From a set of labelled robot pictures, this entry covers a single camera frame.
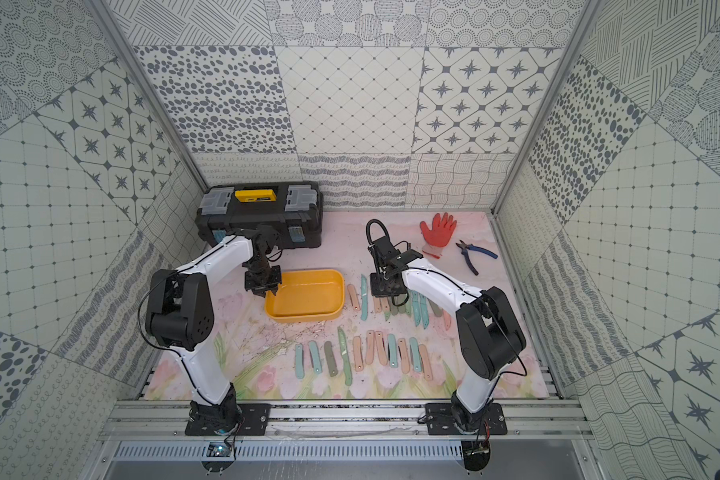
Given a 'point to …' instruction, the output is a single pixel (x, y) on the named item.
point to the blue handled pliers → (464, 249)
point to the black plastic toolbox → (290, 213)
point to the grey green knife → (331, 358)
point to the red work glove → (439, 236)
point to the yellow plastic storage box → (307, 296)
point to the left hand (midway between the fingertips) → (281, 292)
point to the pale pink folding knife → (353, 296)
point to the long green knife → (343, 342)
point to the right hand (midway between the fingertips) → (383, 293)
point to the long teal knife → (363, 297)
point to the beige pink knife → (358, 353)
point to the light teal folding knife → (315, 357)
